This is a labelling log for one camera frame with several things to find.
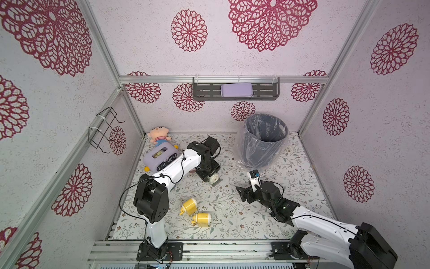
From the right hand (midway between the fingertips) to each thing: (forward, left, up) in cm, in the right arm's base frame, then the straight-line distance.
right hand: (241, 183), depth 82 cm
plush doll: (+37, +52, -5) cm, 64 cm away
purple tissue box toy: (+18, +48, -2) cm, 51 cm away
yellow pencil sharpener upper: (-10, +25, -4) cm, 28 cm away
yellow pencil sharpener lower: (-16, +19, -4) cm, 25 cm away
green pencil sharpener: (0, +13, +3) cm, 14 cm away
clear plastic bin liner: (+20, +1, 0) cm, 20 cm away
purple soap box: (+43, +2, +25) cm, 50 cm away
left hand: (+4, +13, +2) cm, 14 cm away
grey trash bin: (+28, -15, +4) cm, 32 cm away
